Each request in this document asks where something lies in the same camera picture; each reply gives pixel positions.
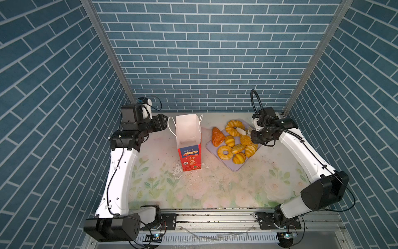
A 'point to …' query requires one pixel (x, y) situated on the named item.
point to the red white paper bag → (187, 131)
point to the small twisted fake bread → (238, 148)
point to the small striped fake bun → (230, 141)
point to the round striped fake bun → (239, 158)
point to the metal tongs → (243, 132)
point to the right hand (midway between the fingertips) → (254, 136)
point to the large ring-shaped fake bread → (231, 126)
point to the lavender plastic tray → (229, 163)
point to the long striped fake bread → (251, 149)
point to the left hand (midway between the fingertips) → (162, 117)
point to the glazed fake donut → (225, 157)
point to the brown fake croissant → (217, 136)
